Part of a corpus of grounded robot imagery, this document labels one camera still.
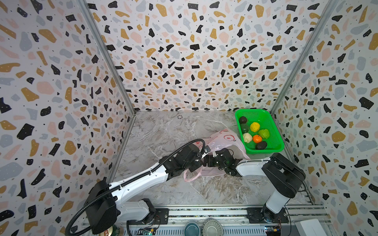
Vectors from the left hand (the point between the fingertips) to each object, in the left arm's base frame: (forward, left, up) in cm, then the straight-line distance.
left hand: (198, 154), depth 78 cm
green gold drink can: (-32, +37, -7) cm, 49 cm away
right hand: (+4, -2, -11) cm, 12 cm away
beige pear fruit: (+18, -33, -11) cm, 39 cm away
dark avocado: (+12, -42, -13) cm, 45 cm away
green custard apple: (+21, -46, -11) cm, 52 cm away
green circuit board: (-32, +24, -17) cm, 43 cm away
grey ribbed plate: (-31, -6, -16) cm, 36 cm away
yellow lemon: (+28, -41, -12) cm, 51 cm away
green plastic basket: (+14, -51, -12) cm, 54 cm away
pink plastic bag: (+5, -14, +7) cm, 16 cm away
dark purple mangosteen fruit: (+36, -35, -13) cm, 52 cm away
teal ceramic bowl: (-31, +4, -16) cm, 36 cm away
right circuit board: (-33, -36, -17) cm, 51 cm away
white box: (-33, -51, -11) cm, 61 cm away
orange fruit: (+18, -40, -13) cm, 46 cm away
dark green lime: (+26, -34, -11) cm, 44 cm away
